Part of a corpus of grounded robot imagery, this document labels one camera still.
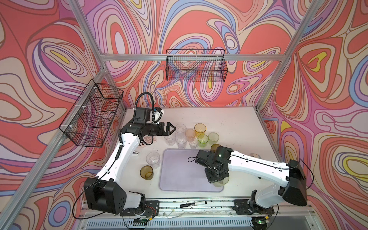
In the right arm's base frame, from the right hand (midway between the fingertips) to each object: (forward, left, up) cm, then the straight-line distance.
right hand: (216, 182), depth 72 cm
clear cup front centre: (+32, +18, -8) cm, 37 cm away
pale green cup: (+31, -4, -6) cm, 31 cm away
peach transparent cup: (+34, +12, -4) cm, 36 cm away
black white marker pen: (-8, +13, -9) cm, 17 cm away
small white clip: (+22, +48, -8) cm, 54 cm away
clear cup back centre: (+40, +18, -7) cm, 45 cm away
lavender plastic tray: (+11, +20, -14) cm, 27 cm away
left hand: (+25, +23, +14) cm, 37 cm away
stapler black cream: (+17, -29, -7) cm, 34 cm away
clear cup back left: (+28, +25, -2) cm, 38 cm away
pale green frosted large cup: (+1, -3, -3) cm, 5 cm away
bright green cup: (+30, +3, -8) cm, 32 cm away
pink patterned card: (+32, +41, -8) cm, 53 cm away
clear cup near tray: (+18, +36, -9) cm, 42 cm away
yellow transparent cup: (+39, +4, -6) cm, 40 cm away
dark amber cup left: (+9, +39, -8) cm, 41 cm away
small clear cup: (+28, +10, -8) cm, 31 cm away
